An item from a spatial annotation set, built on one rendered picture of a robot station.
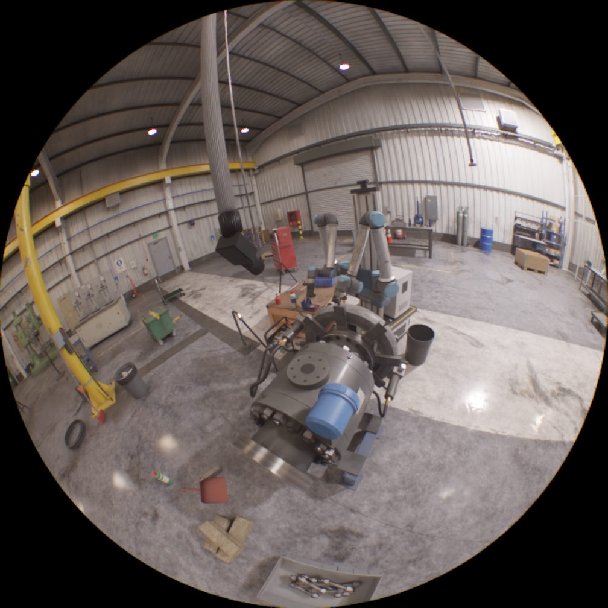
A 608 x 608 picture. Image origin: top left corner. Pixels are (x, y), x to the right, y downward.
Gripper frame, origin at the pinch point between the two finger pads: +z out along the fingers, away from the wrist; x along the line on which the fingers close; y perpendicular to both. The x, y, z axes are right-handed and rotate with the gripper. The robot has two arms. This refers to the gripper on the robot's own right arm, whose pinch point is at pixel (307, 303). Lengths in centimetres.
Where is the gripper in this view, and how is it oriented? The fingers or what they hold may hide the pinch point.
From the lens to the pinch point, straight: 191.6
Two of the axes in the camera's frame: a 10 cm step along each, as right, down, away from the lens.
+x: -6.2, -1.6, 7.6
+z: -0.9, 9.9, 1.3
